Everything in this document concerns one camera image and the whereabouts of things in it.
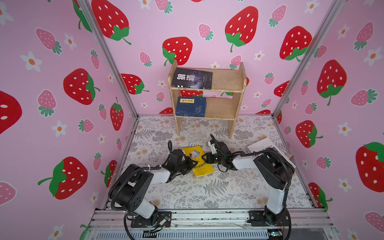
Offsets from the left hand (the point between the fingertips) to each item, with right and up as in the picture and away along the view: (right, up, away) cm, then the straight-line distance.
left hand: (199, 162), depth 89 cm
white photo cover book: (+45, +10, +11) cm, 48 cm away
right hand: (+2, +2, +6) cm, 7 cm away
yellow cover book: (+2, -4, +1) cm, 4 cm away
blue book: (-5, +34, +2) cm, 34 cm away
